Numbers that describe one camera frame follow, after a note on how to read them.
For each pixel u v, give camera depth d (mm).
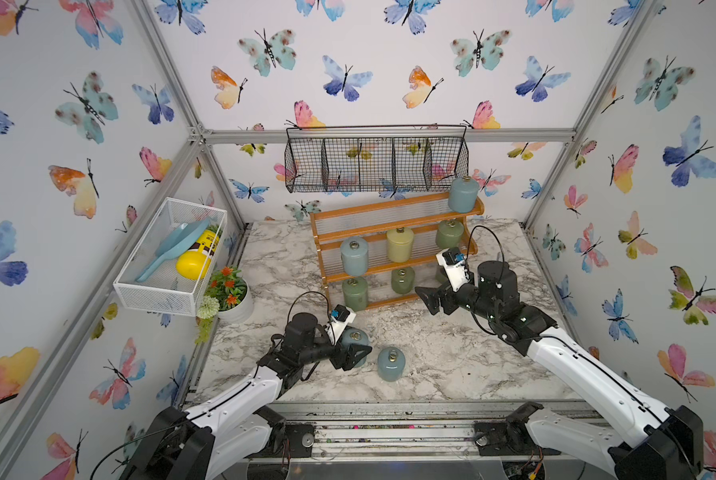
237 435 553
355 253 828
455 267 632
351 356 714
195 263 700
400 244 866
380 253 862
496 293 557
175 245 670
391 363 789
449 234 888
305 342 647
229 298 853
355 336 768
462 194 807
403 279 954
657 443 378
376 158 984
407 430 768
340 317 706
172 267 690
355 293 910
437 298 668
